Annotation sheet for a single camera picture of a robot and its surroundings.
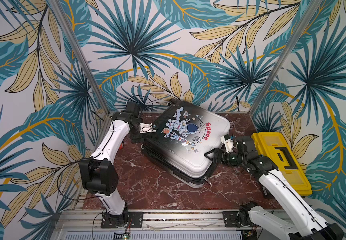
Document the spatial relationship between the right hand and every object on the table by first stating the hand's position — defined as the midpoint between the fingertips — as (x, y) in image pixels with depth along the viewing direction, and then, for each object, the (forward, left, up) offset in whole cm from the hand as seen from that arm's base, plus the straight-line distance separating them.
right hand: (211, 155), depth 75 cm
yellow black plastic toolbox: (+7, -36, -3) cm, 37 cm away
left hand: (+16, +38, 0) cm, 41 cm away
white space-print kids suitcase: (+12, +12, +3) cm, 18 cm away
